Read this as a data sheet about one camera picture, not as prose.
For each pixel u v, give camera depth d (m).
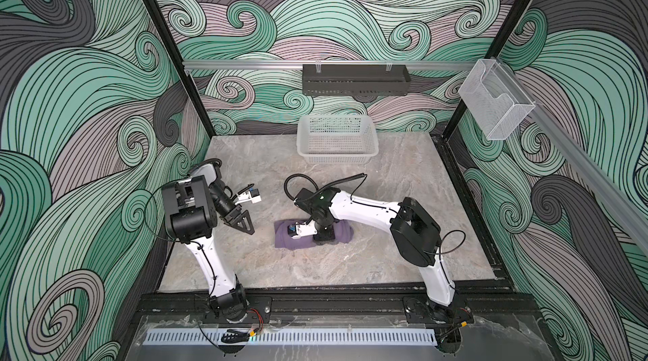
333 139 1.18
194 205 0.54
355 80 0.98
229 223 0.74
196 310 0.71
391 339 0.76
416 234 0.50
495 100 0.78
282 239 0.80
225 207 0.77
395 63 0.94
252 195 0.83
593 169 0.58
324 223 0.74
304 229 0.76
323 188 0.67
